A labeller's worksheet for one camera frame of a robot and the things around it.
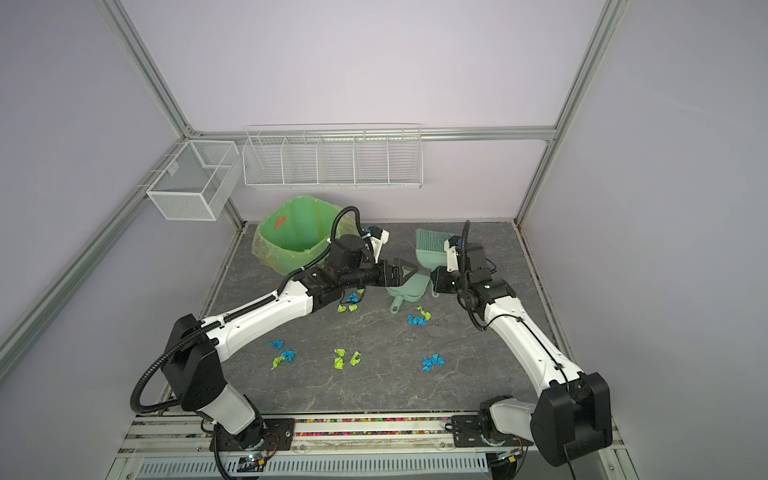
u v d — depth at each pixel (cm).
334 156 99
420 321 92
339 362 85
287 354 87
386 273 68
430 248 85
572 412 40
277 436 74
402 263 71
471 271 62
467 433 74
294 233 99
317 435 75
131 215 72
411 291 98
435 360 86
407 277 71
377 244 71
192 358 43
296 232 99
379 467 158
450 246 75
